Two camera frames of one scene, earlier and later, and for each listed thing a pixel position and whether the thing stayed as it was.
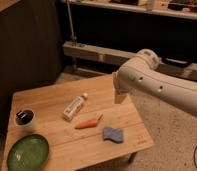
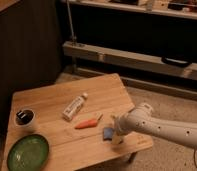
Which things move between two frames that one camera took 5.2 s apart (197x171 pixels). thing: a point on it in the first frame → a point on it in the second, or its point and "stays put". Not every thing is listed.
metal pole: (74, 39) stays put
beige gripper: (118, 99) → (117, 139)
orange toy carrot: (92, 122) stays put
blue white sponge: (114, 134) stays put
